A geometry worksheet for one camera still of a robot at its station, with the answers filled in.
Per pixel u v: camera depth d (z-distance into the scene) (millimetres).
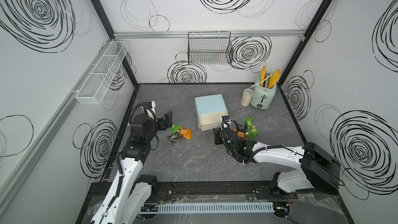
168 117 698
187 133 929
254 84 1013
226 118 721
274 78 953
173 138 905
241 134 914
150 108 634
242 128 937
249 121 986
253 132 916
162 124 666
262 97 958
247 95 1014
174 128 949
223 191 755
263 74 968
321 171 421
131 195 559
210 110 874
